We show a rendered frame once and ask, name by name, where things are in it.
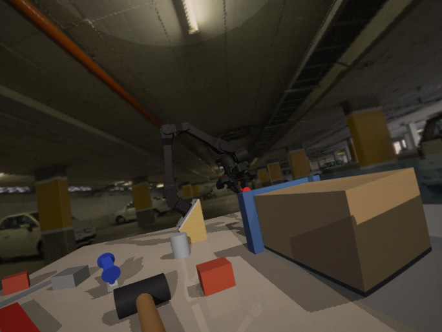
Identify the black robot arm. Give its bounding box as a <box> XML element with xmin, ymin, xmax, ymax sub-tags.
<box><xmin>160</xmin><ymin>122</ymin><xmax>250</xmax><ymax>218</ymax></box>

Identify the black mallet with brown handle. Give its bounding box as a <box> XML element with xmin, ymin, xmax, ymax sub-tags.
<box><xmin>113</xmin><ymin>273</ymin><xmax>171</xmax><ymax>332</ymax></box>

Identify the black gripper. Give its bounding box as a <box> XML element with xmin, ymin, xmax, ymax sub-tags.
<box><xmin>216</xmin><ymin>163</ymin><xmax>257</xmax><ymax>194</ymax></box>

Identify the grey cylinder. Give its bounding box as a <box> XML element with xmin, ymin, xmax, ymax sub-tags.
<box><xmin>169</xmin><ymin>232</ymin><xmax>191</xmax><ymax>259</ymax></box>

